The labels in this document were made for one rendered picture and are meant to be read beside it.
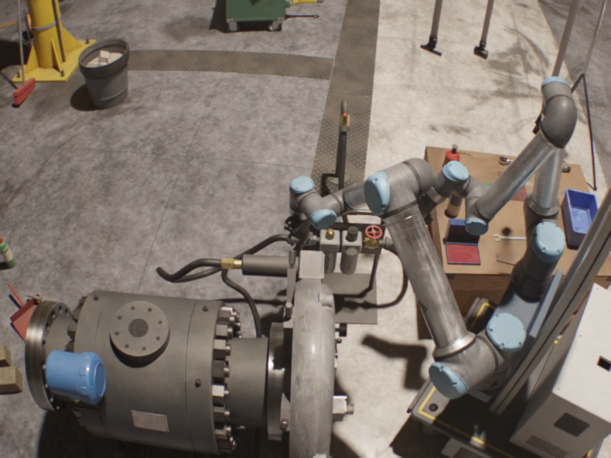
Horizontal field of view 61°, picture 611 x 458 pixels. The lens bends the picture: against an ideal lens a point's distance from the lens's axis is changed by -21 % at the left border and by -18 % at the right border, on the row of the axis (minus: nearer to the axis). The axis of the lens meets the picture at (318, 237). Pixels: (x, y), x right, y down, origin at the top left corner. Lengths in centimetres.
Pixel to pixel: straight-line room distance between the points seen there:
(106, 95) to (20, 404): 230
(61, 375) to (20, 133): 291
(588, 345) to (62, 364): 182
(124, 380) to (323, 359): 65
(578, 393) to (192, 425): 132
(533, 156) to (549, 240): 41
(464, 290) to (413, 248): 107
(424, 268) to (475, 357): 33
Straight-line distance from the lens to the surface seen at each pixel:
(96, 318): 207
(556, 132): 193
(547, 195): 230
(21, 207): 388
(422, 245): 182
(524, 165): 202
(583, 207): 326
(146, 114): 421
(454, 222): 272
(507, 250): 287
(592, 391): 216
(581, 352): 222
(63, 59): 510
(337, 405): 228
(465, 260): 275
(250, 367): 203
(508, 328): 198
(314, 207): 234
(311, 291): 199
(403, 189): 182
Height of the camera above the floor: 257
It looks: 50 degrees down
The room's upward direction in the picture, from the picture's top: 4 degrees clockwise
